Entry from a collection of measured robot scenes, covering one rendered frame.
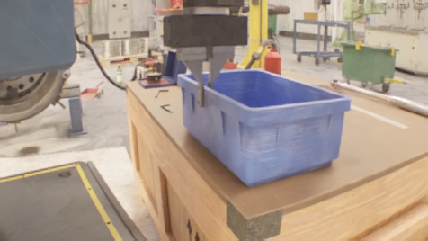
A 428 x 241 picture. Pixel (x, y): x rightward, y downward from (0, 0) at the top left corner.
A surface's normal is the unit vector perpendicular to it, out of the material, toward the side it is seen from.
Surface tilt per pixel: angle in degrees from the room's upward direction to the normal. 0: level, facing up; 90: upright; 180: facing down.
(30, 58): 90
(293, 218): 90
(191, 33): 90
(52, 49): 90
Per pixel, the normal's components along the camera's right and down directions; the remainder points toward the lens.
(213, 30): 0.41, 0.28
